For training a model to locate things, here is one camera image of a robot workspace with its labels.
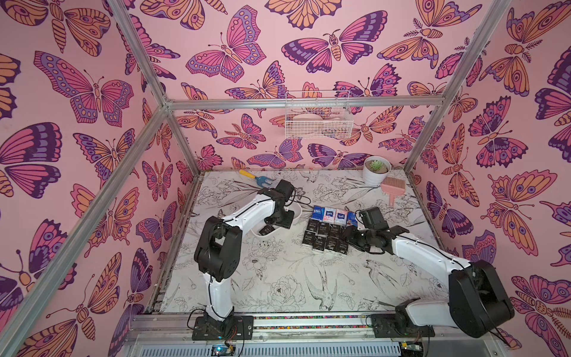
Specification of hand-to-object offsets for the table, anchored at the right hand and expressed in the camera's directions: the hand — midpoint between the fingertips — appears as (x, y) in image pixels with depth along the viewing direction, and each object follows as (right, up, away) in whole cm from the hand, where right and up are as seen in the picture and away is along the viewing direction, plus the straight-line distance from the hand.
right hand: (339, 239), depth 87 cm
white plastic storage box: (-18, +12, +17) cm, 27 cm away
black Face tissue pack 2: (-5, +3, +8) cm, 10 cm away
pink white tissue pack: (-2, +8, +13) cm, 15 cm away
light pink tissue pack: (+4, +8, +12) cm, 15 cm away
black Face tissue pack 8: (+2, -2, +2) cm, 4 cm away
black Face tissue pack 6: (-7, -2, +5) cm, 9 cm away
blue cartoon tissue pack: (+7, +7, +10) cm, 14 cm away
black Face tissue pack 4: (+2, +4, -7) cm, 9 cm away
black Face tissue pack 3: (0, +2, +8) cm, 8 cm away
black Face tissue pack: (-9, +4, +10) cm, 14 cm away
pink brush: (+33, +21, +26) cm, 47 cm away
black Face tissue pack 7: (-2, -3, +5) cm, 6 cm away
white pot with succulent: (+21, +30, +19) cm, 41 cm away
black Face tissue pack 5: (-12, -1, +5) cm, 13 cm away
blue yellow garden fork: (-35, +25, +29) cm, 52 cm away
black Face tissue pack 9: (-29, +2, +7) cm, 31 cm away
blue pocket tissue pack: (-7, +9, +13) cm, 17 cm away
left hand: (-20, +6, +6) cm, 22 cm away
